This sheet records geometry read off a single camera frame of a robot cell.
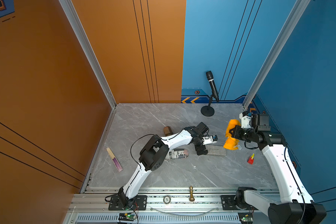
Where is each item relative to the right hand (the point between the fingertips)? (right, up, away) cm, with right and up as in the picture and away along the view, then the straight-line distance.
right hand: (231, 130), depth 77 cm
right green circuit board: (+5, -44, -6) cm, 45 cm away
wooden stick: (-70, -20, +12) cm, 74 cm away
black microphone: (-7, +36, +20) cm, 42 cm away
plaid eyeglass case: (-36, -3, +24) cm, 44 cm away
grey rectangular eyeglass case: (-4, -14, +13) cm, 19 cm away
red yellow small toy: (+16, -19, +10) cm, 27 cm away
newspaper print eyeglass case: (-29, -16, +12) cm, 35 cm away
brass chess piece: (-23, -36, -3) cm, 43 cm away
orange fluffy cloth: (-1, -6, -3) cm, 7 cm away
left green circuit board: (-57, -44, -6) cm, 72 cm away
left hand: (-11, -11, +17) cm, 22 cm away
